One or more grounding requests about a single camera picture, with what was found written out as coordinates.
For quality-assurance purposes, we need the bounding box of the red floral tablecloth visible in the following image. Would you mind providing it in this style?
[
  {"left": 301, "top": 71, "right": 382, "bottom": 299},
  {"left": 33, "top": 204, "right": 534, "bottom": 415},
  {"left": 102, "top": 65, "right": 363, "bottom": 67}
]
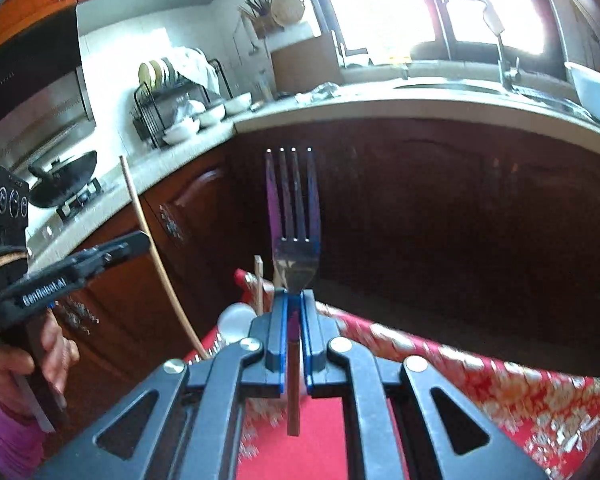
[{"left": 185, "top": 268, "right": 600, "bottom": 480}]

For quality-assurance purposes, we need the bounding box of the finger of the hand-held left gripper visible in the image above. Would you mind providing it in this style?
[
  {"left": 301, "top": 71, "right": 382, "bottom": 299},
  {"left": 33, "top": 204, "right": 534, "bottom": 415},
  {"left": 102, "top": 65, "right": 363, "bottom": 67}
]
[{"left": 25, "top": 231, "right": 152, "bottom": 293}]

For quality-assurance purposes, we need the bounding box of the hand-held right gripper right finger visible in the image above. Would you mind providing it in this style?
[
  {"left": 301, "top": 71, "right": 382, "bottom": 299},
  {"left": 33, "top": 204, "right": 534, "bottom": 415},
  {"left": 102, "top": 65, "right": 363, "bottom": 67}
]
[{"left": 300, "top": 289, "right": 551, "bottom": 480}]

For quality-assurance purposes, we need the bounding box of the metal faucet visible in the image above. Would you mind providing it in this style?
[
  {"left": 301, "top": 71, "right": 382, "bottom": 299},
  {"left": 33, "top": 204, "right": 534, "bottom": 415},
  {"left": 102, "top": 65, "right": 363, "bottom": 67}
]
[{"left": 442, "top": 0, "right": 523, "bottom": 92}]

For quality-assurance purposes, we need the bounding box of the person's left forearm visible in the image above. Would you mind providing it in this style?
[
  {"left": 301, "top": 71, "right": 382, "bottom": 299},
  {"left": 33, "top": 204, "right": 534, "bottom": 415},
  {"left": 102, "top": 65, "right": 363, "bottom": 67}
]
[{"left": 0, "top": 375, "right": 46, "bottom": 480}]

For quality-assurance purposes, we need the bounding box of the large pale basin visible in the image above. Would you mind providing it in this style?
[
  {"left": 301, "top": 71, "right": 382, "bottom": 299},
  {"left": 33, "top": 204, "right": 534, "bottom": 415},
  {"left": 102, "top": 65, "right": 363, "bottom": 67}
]
[{"left": 564, "top": 60, "right": 600, "bottom": 133}]

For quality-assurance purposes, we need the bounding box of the white cloth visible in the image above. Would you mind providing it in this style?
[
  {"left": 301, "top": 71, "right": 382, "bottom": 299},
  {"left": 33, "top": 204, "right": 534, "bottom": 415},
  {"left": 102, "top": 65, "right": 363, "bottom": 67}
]
[{"left": 172, "top": 47, "right": 221, "bottom": 96}]

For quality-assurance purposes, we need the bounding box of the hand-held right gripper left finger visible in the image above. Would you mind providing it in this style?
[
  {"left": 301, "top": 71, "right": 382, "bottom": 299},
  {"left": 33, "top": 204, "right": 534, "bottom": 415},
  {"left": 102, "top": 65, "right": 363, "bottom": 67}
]
[{"left": 32, "top": 289, "right": 287, "bottom": 480}]

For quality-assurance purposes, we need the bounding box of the wooden cutting board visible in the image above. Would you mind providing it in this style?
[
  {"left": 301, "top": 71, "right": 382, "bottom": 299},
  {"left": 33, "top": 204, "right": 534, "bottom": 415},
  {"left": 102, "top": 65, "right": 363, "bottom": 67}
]
[{"left": 270, "top": 32, "right": 343, "bottom": 93}]

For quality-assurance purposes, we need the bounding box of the white ceramic spoon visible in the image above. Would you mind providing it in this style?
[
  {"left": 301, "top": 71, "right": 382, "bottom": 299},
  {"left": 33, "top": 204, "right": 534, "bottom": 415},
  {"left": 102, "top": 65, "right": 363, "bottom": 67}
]
[{"left": 217, "top": 302, "right": 256, "bottom": 344}]

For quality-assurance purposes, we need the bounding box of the wall chopstick holder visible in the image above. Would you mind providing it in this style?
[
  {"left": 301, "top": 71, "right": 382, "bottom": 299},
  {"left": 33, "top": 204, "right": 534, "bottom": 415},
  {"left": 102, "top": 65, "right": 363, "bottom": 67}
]
[{"left": 237, "top": 0, "right": 276, "bottom": 38}]

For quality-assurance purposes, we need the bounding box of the row of plates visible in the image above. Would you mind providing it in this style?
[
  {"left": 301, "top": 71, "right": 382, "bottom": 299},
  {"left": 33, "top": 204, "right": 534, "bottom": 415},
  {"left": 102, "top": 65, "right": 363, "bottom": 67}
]
[{"left": 138, "top": 57, "right": 176, "bottom": 87}]

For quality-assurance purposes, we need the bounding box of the person's left hand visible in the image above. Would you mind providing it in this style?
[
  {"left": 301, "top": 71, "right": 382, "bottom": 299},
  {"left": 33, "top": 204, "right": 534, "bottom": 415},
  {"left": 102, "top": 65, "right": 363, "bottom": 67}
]
[{"left": 0, "top": 317, "right": 80, "bottom": 418}]

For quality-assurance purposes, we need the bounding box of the wooden base cabinet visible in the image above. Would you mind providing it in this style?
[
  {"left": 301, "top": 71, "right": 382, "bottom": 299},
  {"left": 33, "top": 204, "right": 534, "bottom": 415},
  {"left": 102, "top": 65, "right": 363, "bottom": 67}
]
[{"left": 27, "top": 115, "right": 600, "bottom": 461}]

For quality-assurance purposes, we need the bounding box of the metal fork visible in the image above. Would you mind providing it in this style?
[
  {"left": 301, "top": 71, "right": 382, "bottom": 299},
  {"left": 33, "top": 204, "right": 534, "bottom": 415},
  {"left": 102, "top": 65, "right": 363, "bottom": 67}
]
[{"left": 265, "top": 147, "right": 322, "bottom": 436}]

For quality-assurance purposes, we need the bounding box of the white bowl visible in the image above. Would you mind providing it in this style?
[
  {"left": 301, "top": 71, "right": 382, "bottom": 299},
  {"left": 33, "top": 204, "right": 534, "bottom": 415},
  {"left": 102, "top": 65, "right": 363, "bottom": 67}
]
[
  {"left": 195, "top": 105, "right": 226, "bottom": 129},
  {"left": 162, "top": 120, "right": 201, "bottom": 145},
  {"left": 222, "top": 92, "right": 253, "bottom": 115}
]

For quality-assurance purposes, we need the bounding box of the black dish rack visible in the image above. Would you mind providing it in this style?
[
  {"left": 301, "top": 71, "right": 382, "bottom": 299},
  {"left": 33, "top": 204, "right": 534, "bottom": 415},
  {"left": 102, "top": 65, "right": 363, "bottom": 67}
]
[{"left": 132, "top": 57, "right": 233, "bottom": 149}]

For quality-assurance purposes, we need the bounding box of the round bamboo strainer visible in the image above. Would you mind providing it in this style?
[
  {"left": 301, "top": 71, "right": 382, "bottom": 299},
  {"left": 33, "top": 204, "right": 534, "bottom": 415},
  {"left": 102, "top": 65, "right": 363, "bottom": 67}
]
[{"left": 271, "top": 0, "right": 307, "bottom": 26}]

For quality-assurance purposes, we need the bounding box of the kitchen sink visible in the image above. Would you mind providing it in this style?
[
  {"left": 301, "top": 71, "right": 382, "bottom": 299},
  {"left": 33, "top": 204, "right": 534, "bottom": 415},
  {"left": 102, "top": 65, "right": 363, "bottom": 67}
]
[{"left": 395, "top": 77, "right": 596, "bottom": 117}]

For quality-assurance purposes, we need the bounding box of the range hood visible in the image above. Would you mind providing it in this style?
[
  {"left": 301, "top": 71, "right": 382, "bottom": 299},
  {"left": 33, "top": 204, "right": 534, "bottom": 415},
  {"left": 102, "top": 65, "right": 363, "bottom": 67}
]
[{"left": 0, "top": 7, "right": 96, "bottom": 161}]

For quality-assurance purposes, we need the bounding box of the crumpled rag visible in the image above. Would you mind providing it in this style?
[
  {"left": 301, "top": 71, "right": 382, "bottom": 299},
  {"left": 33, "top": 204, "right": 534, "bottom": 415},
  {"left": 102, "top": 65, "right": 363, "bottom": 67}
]
[{"left": 295, "top": 82, "right": 342, "bottom": 104}]

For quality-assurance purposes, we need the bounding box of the gas stove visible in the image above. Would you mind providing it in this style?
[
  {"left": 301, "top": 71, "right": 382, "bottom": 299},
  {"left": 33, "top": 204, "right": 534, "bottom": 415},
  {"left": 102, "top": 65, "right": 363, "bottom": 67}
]
[{"left": 27, "top": 175, "right": 106, "bottom": 227}]

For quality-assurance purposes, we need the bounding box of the kitchen window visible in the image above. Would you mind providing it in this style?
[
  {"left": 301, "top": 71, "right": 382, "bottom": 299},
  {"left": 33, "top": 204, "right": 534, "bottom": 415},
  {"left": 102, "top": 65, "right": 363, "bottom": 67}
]
[{"left": 290, "top": 0, "right": 566, "bottom": 61}]

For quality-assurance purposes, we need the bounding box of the black wok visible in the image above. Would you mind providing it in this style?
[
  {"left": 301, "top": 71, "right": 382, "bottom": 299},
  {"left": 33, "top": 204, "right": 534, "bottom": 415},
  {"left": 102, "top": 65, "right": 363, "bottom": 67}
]
[{"left": 27, "top": 150, "right": 99, "bottom": 209}]

